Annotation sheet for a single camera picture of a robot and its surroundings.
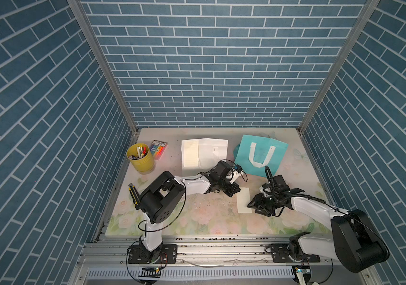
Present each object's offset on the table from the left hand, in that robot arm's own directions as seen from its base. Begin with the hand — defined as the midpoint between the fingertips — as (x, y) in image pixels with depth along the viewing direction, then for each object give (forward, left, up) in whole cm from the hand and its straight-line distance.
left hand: (243, 192), depth 88 cm
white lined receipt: (-2, -1, -5) cm, 5 cm away
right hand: (-7, -4, -3) cm, 8 cm away
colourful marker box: (+30, +49, -3) cm, 57 cm away
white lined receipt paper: (+13, +26, +14) cm, 33 cm away
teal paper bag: (+17, -6, +11) cm, 21 cm away
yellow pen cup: (+17, +54, +6) cm, 57 cm away
